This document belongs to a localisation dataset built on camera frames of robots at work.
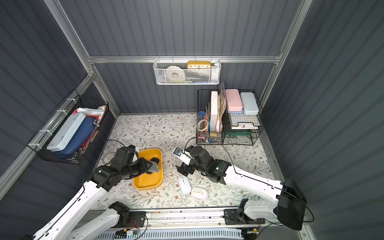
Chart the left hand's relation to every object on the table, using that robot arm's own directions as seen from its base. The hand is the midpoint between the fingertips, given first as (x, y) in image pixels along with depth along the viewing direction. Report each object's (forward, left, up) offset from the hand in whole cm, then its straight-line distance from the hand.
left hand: (151, 164), depth 74 cm
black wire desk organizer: (+26, -42, +7) cm, 50 cm away
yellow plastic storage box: (-3, +4, -16) cm, 16 cm away
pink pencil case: (+38, -47, +9) cm, 61 cm away
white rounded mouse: (-10, -25, -14) cm, 30 cm away
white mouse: (-5, -16, -15) cm, 23 cm away
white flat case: (+2, +35, +18) cm, 39 cm away
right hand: (+3, -18, 0) cm, 18 cm away
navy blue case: (+7, +29, +15) cm, 34 cm away
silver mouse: (0, -1, -4) cm, 4 cm away
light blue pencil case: (+38, -58, +6) cm, 69 cm away
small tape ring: (+36, -25, -11) cm, 45 cm away
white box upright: (+30, -34, +8) cm, 46 cm away
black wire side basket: (+28, +32, +12) cm, 44 cm away
